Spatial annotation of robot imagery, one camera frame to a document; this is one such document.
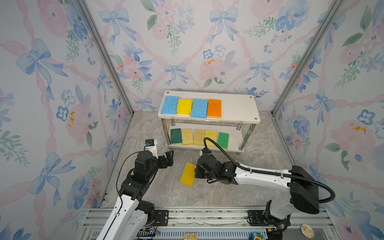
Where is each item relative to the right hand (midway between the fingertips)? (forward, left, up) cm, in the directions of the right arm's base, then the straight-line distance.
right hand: (192, 170), depth 79 cm
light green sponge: (+21, -19, -3) cm, 28 cm away
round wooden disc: (-25, -55, -11) cm, 61 cm away
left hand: (+6, +14, +10) cm, 18 cm away
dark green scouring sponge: (+23, +11, -2) cm, 25 cm away
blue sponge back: (+22, +12, +25) cm, 35 cm away
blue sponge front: (+21, -3, +25) cm, 33 cm away
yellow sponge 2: (-2, +2, -4) cm, 5 cm away
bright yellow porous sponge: (+25, -12, -3) cm, 28 cm away
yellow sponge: (+23, +4, -2) cm, 23 cm away
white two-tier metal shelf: (+15, -7, +22) cm, 28 cm away
